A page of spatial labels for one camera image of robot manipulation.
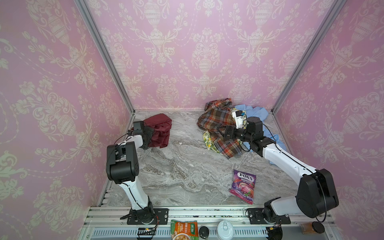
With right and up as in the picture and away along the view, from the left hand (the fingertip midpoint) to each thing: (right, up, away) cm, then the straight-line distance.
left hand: (151, 133), depth 101 cm
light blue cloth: (+80, +15, +15) cm, 83 cm away
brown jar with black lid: (+80, -40, -35) cm, 96 cm away
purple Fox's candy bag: (+56, -27, -20) cm, 65 cm away
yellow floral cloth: (+39, -5, -3) cm, 39 cm away
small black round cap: (+34, -38, -39) cm, 64 cm away
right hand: (+45, +4, -18) cm, 49 cm away
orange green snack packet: (+25, -43, -32) cm, 59 cm away
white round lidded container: (+43, -41, -35) cm, 69 cm away
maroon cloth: (+7, +6, +4) cm, 10 cm away
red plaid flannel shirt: (+46, +14, +3) cm, 48 cm away
